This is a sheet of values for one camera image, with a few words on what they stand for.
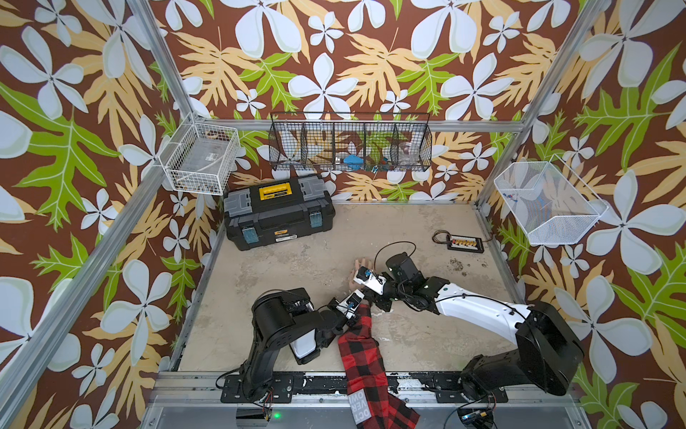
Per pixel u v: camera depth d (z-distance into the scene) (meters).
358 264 0.96
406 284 0.65
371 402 0.70
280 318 0.51
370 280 0.71
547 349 0.42
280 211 0.95
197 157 0.84
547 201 0.84
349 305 0.72
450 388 0.74
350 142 0.99
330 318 0.78
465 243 1.05
